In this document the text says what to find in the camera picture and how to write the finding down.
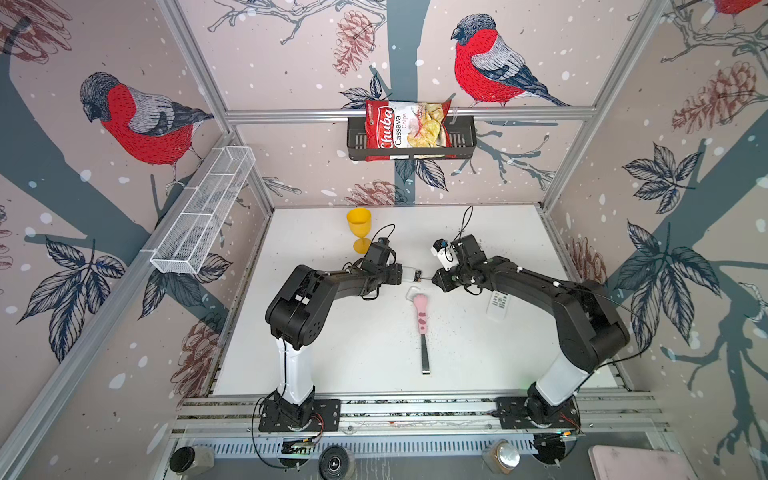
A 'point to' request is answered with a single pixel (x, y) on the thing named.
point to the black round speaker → (333, 463)
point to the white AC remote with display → (408, 273)
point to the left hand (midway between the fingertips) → (395, 269)
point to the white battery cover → (412, 291)
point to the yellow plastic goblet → (360, 223)
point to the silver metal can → (502, 456)
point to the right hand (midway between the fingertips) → (432, 282)
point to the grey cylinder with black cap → (192, 460)
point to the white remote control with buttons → (498, 305)
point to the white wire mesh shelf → (196, 226)
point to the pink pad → (627, 463)
